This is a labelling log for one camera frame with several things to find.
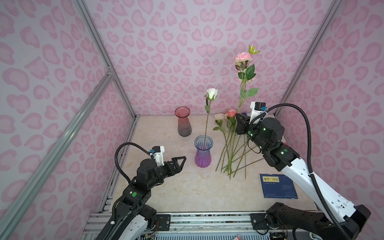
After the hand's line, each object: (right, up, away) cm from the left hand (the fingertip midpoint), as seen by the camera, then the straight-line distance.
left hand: (181, 158), depth 70 cm
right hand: (+25, +21, -4) cm, 33 cm away
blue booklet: (+51, -18, +12) cm, 55 cm away
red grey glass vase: (-1, +15, +33) cm, 36 cm away
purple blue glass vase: (+11, +5, +13) cm, 17 cm away
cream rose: (+24, +22, +44) cm, 54 cm away
